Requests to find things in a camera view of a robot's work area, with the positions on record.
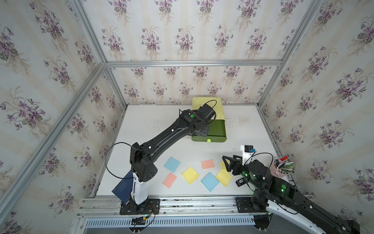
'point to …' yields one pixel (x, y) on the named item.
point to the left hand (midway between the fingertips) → (203, 131)
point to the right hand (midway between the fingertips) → (229, 158)
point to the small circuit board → (138, 221)
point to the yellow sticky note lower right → (224, 176)
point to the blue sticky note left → (172, 164)
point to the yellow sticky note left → (190, 175)
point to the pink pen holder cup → (282, 167)
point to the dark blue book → (123, 189)
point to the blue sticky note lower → (210, 182)
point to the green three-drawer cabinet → (216, 127)
